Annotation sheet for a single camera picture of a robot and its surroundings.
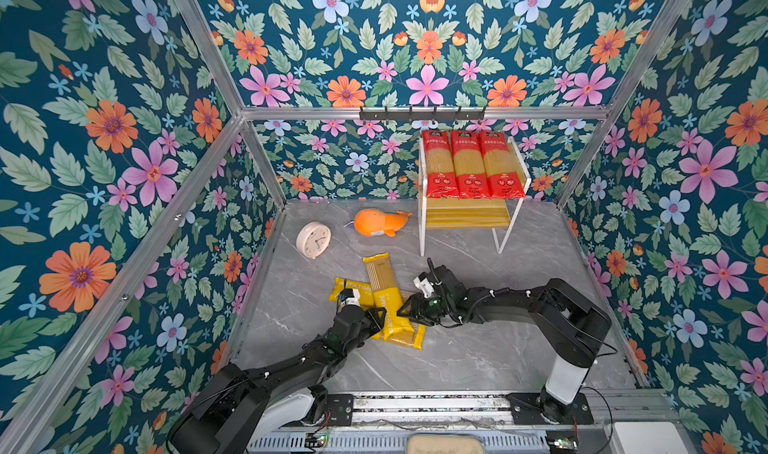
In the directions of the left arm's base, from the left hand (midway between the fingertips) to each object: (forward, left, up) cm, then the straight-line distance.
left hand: (391, 307), depth 84 cm
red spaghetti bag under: (+28, -24, +27) cm, 46 cm away
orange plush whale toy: (+33, +5, 0) cm, 33 cm away
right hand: (-1, -3, -2) cm, 4 cm away
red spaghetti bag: (+21, -32, +28) cm, 47 cm away
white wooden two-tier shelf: (+25, -35, +9) cm, 44 cm away
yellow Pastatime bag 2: (-7, -3, -3) cm, 8 cm away
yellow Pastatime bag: (+7, +8, -5) cm, 12 cm away
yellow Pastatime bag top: (+5, +1, -3) cm, 6 cm away
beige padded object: (-32, -11, -3) cm, 34 cm away
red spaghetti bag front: (+22, -15, +28) cm, 39 cm away
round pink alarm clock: (+26, +25, +1) cm, 36 cm away
